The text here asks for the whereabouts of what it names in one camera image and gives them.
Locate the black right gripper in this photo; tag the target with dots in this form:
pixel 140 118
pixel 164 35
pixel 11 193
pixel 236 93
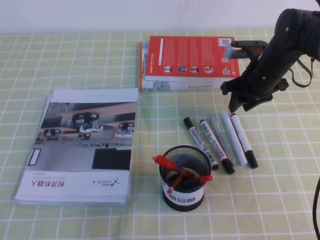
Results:
pixel 263 76

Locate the black-capped white marker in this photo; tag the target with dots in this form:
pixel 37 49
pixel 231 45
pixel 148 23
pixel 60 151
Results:
pixel 247 149

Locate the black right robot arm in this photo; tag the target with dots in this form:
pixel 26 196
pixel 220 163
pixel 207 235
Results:
pixel 296 33

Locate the grey translucent pen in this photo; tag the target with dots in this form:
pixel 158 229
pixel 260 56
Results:
pixel 220 138

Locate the pale blue white pen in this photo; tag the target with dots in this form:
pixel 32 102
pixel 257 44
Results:
pixel 234 138

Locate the red ball-tipped pen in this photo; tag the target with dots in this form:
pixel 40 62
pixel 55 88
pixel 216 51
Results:
pixel 205 178

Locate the red pen with clip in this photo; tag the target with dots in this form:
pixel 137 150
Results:
pixel 170 165

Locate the black mesh pen holder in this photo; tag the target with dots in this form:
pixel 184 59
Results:
pixel 189 194

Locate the red pen with round cap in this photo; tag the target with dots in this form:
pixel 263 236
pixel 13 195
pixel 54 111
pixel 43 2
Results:
pixel 175 184

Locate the left black white marker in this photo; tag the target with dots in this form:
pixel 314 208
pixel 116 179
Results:
pixel 201 145

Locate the black white marker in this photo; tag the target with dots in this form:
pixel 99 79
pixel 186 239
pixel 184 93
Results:
pixel 226 162
pixel 201 145

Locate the red cover book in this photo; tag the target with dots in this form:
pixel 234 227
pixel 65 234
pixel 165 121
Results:
pixel 175 58

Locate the orange-edged white book underneath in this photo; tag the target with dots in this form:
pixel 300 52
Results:
pixel 170 85

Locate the top Agilex brochure booklet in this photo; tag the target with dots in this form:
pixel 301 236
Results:
pixel 82 145

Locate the lower brochure stack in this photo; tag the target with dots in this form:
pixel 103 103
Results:
pixel 70 201

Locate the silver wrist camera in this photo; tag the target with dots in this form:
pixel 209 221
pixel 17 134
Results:
pixel 244 49

